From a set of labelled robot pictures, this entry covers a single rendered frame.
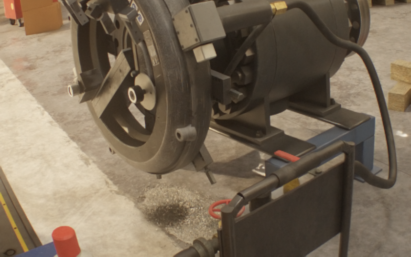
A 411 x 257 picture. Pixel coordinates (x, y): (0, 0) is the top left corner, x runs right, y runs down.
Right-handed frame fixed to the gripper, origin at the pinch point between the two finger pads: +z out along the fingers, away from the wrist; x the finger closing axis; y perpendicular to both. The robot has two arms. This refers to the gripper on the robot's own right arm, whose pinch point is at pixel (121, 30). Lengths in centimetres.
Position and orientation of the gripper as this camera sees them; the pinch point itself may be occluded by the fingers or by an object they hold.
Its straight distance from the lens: 138.4
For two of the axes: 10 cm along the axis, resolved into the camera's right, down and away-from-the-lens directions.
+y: -6.8, 6.4, -3.5
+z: 3.3, 7.0, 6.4
